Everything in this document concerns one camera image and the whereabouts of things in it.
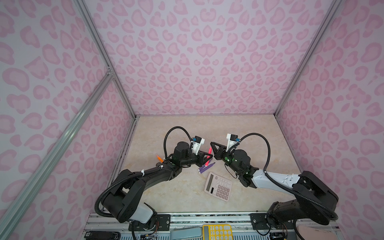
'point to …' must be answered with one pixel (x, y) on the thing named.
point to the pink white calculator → (218, 186)
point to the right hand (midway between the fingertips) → (210, 143)
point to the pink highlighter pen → (210, 150)
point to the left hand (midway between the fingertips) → (212, 153)
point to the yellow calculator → (217, 232)
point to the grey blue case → (185, 233)
